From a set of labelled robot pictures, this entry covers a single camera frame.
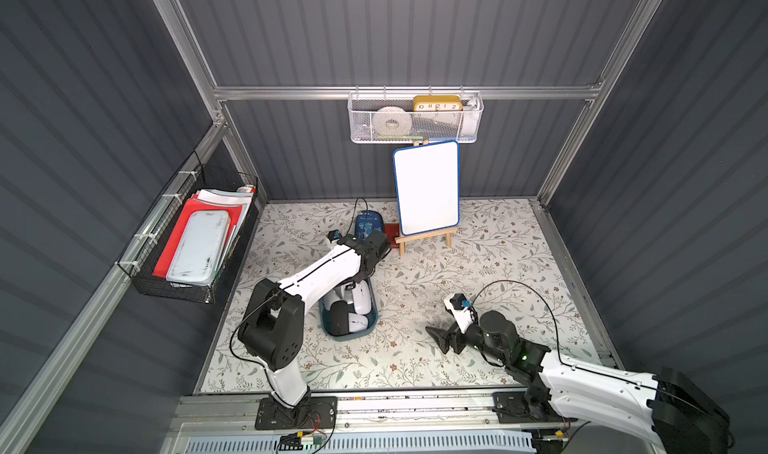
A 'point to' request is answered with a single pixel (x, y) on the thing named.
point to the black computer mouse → (339, 318)
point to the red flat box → (392, 231)
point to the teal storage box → (371, 324)
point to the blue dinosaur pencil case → (366, 222)
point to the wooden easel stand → (403, 239)
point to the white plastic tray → (200, 247)
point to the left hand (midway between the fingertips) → (342, 271)
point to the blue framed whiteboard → (427, 179)
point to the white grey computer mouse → (331, 298)
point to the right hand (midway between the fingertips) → (443, 314)
